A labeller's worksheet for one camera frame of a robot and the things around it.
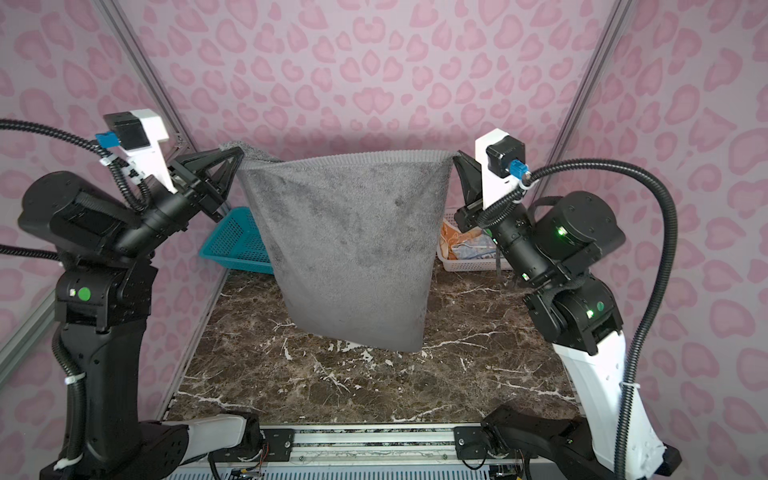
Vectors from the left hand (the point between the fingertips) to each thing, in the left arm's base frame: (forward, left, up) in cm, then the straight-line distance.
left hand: (234, 143), depth 43 cm
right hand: (-2, -32, -1) cm, 32 cm away
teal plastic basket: (+39, +38, -63) cm, 84 cm away
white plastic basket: (+25, -49, -63) cm, 83 cm away
